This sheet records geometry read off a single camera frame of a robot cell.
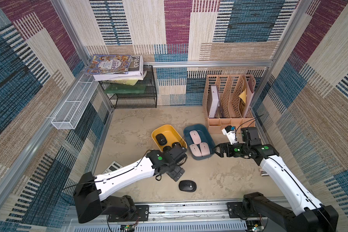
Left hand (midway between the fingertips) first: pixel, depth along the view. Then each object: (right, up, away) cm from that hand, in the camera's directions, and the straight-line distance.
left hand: (174, 167), depth 77 cm
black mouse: (+7, -11, +3) cm, 14 cm away
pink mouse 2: (+13, +6, +15) cm, 21 cm away
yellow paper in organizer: (+43, +40, +14) cm, 60 cm away
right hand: (+23, +11, +1) cm, 25 cm away
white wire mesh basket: (-51, +28, -6) cm, 58 cm away
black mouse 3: (+1, +8, +21) cm, 23 cm away
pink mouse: (+14, +13, +22) cm, 29 cm away
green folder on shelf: (-36, +46, +23) cm, 62 cm away
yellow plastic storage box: (-2, +14, +24) cm, 28 cm away
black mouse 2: (-9, +12, +21) cm, 25 cm away
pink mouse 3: (+19, +6, +16) cm, 26 cm away
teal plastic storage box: (+21, +14, +23) cm, 34 cm away
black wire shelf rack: (-22, +41, +42) cm, 63 cm away
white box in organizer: (+27, +37, +21) cm, 50 cm away
